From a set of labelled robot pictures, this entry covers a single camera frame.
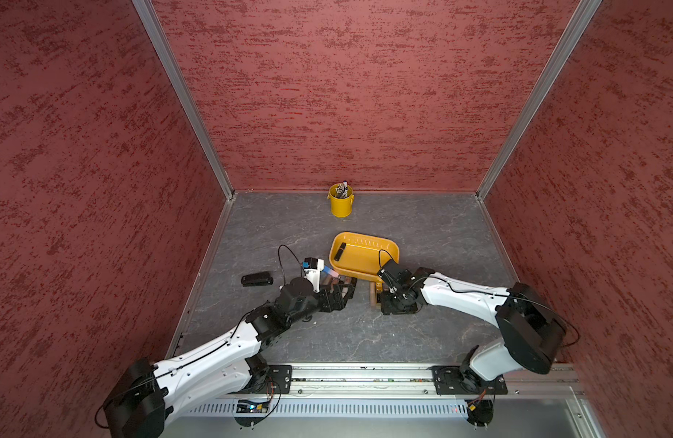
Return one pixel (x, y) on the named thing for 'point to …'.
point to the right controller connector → (480, 412)
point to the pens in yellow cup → (342, 190)
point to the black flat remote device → (257, 279)
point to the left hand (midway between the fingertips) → (341, 293)
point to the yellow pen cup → (340, 207)
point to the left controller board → (245, 406)
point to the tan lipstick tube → (372, 293)
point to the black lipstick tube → (339, 252)
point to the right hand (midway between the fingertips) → (389, 314)
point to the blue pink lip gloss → (330, 271)
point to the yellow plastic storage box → (362, 255)
